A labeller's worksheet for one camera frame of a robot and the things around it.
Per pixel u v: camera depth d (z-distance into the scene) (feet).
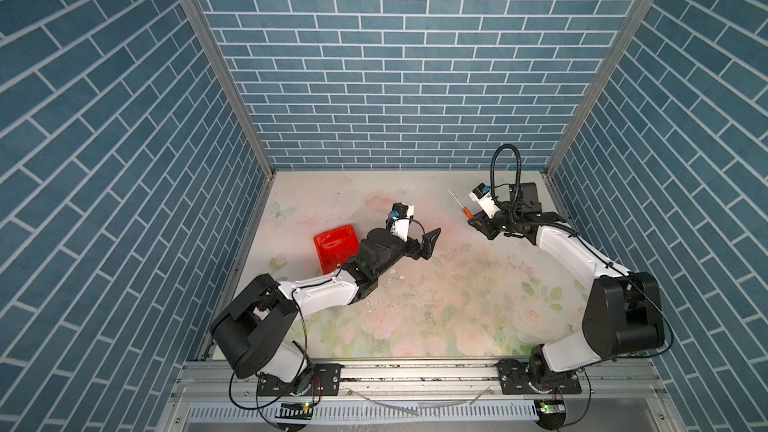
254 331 1.42
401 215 2.23
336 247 3.34
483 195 2.53
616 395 2.43
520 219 2.22
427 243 2.31
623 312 1.45
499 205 2.53
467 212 2.86
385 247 2.00
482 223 2.57
